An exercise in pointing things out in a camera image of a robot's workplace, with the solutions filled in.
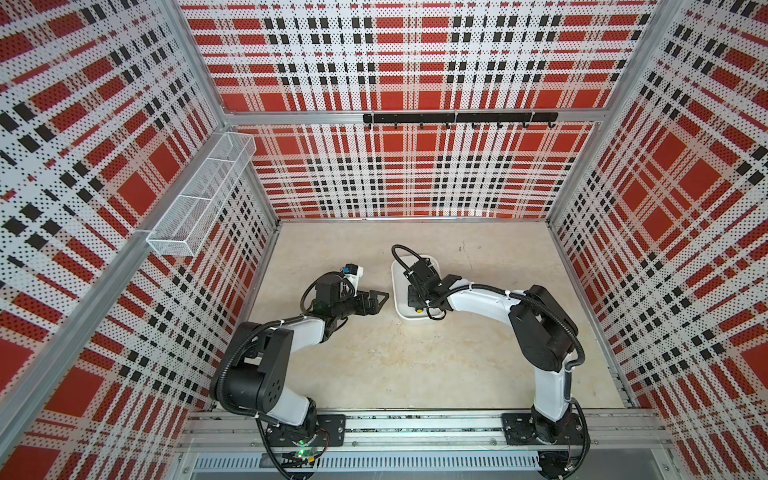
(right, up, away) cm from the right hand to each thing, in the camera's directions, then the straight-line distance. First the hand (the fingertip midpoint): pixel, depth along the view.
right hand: (416, 297), depth 94 cm
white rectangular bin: (-5, +2, +2) cm, 6 cm away
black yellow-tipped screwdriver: (+1, -3, -3) cm, 5 cm away
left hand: (-12, 0, -3) cm, 12 cm away
